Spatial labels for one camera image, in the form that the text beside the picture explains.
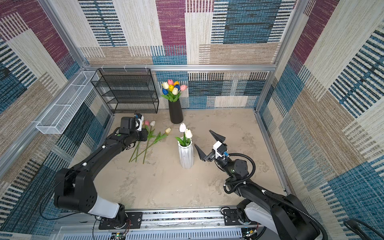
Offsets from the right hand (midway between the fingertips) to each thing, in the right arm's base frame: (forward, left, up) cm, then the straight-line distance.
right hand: (202, 137), depth 69 cm
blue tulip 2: (+34, +12, +3) cm, 37 cm away
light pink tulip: (+36, +9, +1) cm, 37 cm away
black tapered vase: (+36, +16, -22) cm, 45 cm away
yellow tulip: (+35, +16, +2) cm, 39 cm away
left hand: (+16, +32, -14) cm, 39 cm away
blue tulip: (+36, +21, -2) cm, 42 cm away
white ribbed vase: (-2, +8, -13) cm, 16 cm away
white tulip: (+37, +20, +3) cm, 42 cm away
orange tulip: (+39, +14, +2) cm, 41 cm away
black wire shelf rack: (+51, +51, -12) cm, 73 cm away
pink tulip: (+39, +17, +3) cm, 43 cm away
